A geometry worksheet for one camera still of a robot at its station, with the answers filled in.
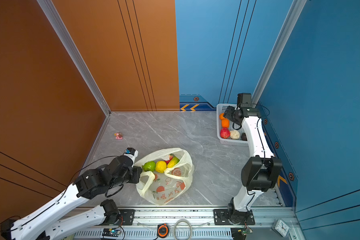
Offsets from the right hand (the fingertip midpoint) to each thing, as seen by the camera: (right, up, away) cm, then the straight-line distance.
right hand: (228, 114), depth 86 cm
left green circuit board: (-61, -58, -16) cm, 85 cm away
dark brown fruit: (+15, -14, +16) cm, 26 cm away
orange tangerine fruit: (+3, -4, +19) cm, 20 cm away
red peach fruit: (-33, -22, -12) cm, 41 cm away
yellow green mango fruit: (-32, -28, +2) cm, 43 cm away
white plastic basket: (-2, -6, -13) cm, 14 cm away
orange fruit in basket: (+1, 0, +23) cm, 23 cm away
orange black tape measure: (-36, -54, -19) cm, 68 cm away
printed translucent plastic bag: (-37, -41, -4) cm, 55 cm away
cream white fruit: (+8, -13, +13) cm, 20 cm away
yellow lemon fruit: (-39, -30, -1) cm, 50 cm away
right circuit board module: (+1, -58, -16) cm, 60 cm away
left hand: (-45, -28, -15) cm, 55 cm away
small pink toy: (-71, -13, +16) cm, 74 cm away
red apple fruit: (+1, -11, +13) cm, 18 cm away
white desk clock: (+20, -54, -17) cm, 60 cm away
